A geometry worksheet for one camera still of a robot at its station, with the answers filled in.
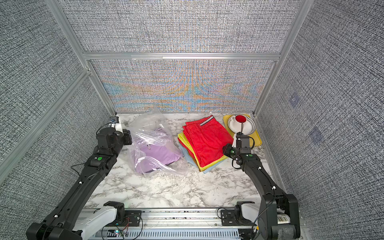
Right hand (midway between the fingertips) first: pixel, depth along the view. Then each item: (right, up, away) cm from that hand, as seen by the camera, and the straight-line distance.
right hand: (225, 144), depth 87 cm
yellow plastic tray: (+8, +5, +16) cm, 19 cm away
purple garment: (-43, -5, +6) cm, 44 cm away
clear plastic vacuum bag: (-52, +14, +26) cm, 60 cm away
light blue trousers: (-21, -10, +3) cm, 24 cm away
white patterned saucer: (+21, +9, +22) cm, 32 cm away
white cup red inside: (+15, +16, +20) cm, 30 cm away
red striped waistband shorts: (-11, +4, 0) cm, 11 cm away
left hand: (-52, +10, -10) cm, 54 cm away
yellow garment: (-26, +4, +4) cm, 26 cm away
